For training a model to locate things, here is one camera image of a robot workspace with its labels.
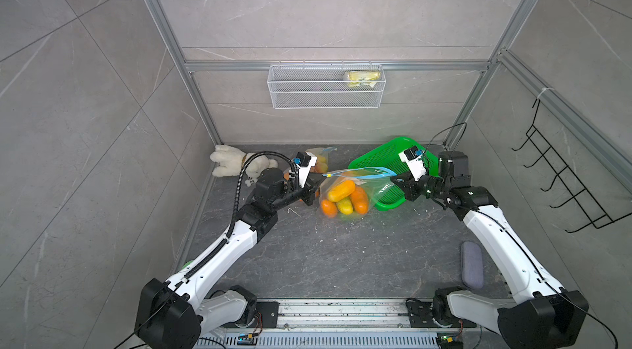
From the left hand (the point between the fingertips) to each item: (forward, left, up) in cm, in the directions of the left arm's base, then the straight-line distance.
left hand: (325, 171), depth 71 cm
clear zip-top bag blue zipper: (+23, -1, -16) cm, 29 cm away
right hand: (+1, -23, -5) cm, 23 cm away
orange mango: (+2, -6, -14) cm, 15 cm away
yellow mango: (+17, 0, -18) cm, 25 cm away
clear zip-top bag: (+2, -9, -17) cm, 19 cm away
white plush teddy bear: (+24, +40, -23) cm, 52 cm away
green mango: (-2, -7, -18) cm, 19 cm away
